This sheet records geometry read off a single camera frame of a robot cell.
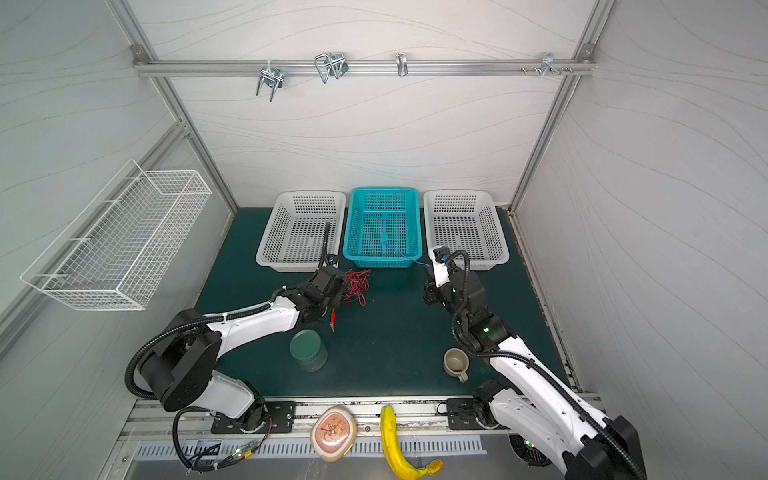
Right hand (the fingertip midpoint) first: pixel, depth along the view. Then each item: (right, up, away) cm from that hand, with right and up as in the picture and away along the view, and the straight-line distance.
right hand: (434, 259), depth 77 cm
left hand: (-29, -8, +14) cm, 33 cm away
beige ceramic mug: (+6, -29, +4) cm, 30 cm away
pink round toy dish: (-25, -40, -8) cm, 48 cm away
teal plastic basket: (-15, +9, +37) cm, 41 cm away
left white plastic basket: (-48, +6, +34) cm, 59 cm away
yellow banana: (-11, -41, -12) cm, 45 cm away
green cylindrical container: (-33, -23, -1) cm, 40 cm away
